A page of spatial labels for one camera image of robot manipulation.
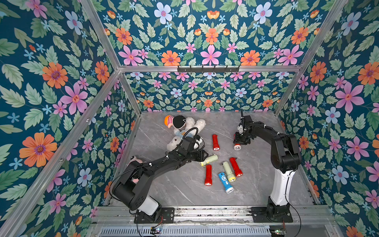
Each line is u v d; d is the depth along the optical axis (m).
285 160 0.55
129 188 0.45
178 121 1.05
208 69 0.93
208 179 0.84
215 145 0.98
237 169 0.88
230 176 0.84
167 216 0.74
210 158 0.92
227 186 0.81
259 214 0.74
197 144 0.74
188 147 0.69
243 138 0.88
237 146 0.95
